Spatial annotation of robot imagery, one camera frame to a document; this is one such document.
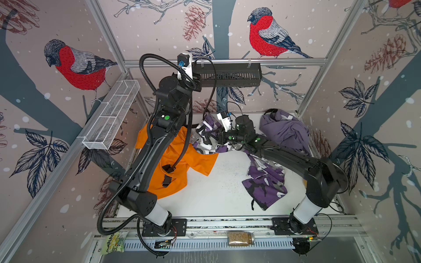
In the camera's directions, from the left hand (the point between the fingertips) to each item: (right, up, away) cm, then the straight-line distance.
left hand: (196, 59), depth 59 cm
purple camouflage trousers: (+34, -55, +29) cm, 71 cm away
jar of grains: (+18, -72, +9) cm, 74 cm away
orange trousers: (-22, -56, +28) cm, 66 cm away
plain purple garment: (+50, -27, +42) cm, 71 cm away
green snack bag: (-37, -75, +11) cm, 84 cm away
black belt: (+48, -14, +56) cm, 75 cm away
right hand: (+5, -27, +19) cm, 33 cm away
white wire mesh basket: (-44, -28, +12) cm, 53 cm away
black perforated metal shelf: (+17, +10, +48) cm, 52 cm away
